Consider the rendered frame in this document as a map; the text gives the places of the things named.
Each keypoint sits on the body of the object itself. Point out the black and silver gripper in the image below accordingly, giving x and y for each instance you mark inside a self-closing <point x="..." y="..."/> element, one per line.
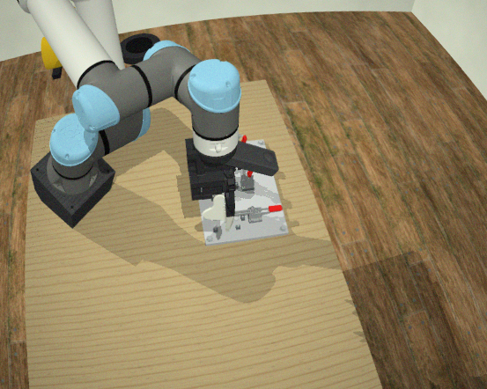
<point x="214" y="178"/>

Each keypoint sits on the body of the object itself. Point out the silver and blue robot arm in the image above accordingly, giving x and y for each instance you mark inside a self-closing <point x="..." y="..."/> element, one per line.
<point x="111" y="98"/>

